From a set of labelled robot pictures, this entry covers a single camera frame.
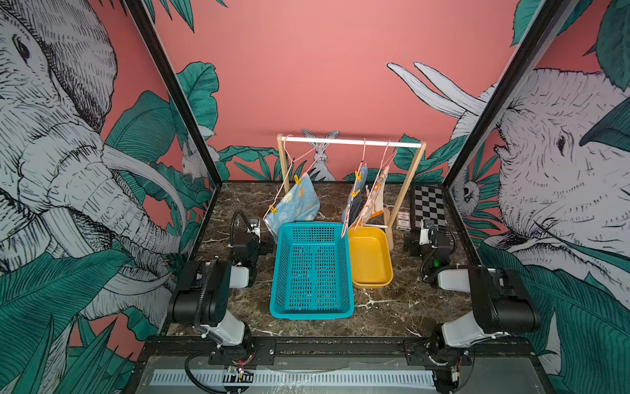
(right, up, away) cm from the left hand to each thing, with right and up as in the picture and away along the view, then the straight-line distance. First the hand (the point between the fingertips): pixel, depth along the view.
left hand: (258, 228), depth 95 cm
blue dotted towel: (+17, +10, +2) cm, 19 cm away
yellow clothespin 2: (+8, +8, -12) cm, 17 cm away
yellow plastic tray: (+45, -12, +3) cm, 47 cm away
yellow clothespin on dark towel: (+40, +20, -4) cm, 44 cm away
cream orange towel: (+49, +9, +10) cm, 50 cm away
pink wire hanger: (+26, +36, +15) cm, 47 cm away
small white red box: (+61, +2, +9) cm, 62 cm away
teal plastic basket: (+21, -18, -4) cm, 28 cm away
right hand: (+63, 0, 0) cm, 63 cm away
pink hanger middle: (+38, +16, -5) cm, 41 cm away
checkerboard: (+75, +9, +15) cm, 77 cm away
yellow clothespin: (+17, +18, -7) cm, 26 cm away
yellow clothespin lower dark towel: (+37, +13, -10) cm, 41 cm away
